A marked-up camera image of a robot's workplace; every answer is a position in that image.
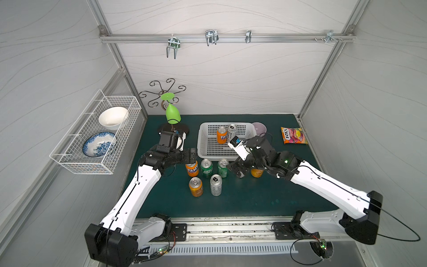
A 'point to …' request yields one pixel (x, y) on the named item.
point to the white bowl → (112, 118)
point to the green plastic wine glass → (172, 115)
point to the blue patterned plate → (98, 144)
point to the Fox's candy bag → (293, 136)
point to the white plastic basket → (207, 147)
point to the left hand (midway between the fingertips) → (189, 153)
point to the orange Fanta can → (192, 169)
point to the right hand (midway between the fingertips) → (235, 156)
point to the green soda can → (206, 166)
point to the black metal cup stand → (165, 127)
